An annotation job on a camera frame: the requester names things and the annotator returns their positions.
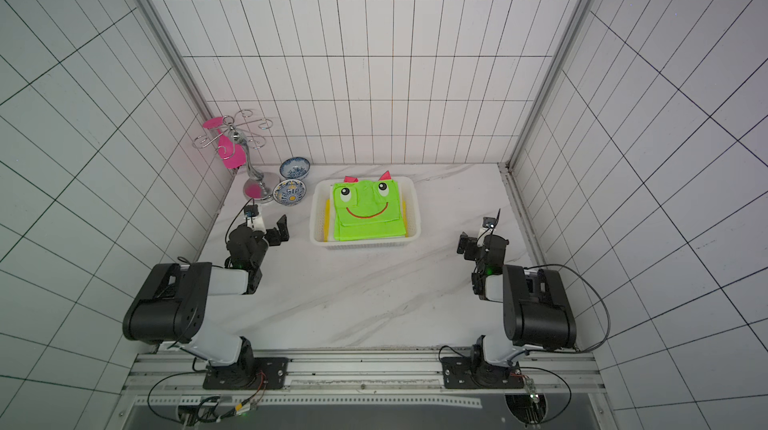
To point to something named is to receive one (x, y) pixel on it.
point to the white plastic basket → (323, 189)
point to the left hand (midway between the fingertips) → (271, 220)
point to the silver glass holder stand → (260, 188)
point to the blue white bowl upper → (297, 168)
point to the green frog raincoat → (367, 209)
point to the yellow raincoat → (327, 219)
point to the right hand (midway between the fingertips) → (470, 230)
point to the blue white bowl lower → (289, 192)
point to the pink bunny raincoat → (385, 182)
